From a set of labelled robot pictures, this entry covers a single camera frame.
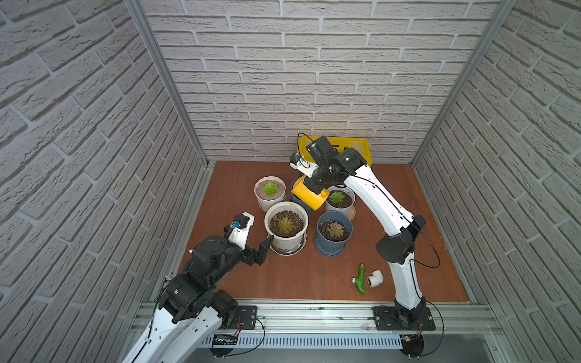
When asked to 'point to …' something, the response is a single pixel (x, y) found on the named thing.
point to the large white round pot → (294, 211)
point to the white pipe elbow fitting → (377, 278)
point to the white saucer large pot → (285, 252)
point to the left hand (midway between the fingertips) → (258, 224)
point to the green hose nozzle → (358, 282)
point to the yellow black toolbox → (339, 144)
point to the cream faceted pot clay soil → (265, 201)
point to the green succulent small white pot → (337, 197)
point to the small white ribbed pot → (346, 206)
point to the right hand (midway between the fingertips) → (314, 179)
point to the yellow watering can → (311, 197)
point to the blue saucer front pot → (329, 248)
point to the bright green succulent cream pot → (270, 188)
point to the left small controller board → (224, 339)
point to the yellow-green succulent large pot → (285, 224)
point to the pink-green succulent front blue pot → (335, 230)
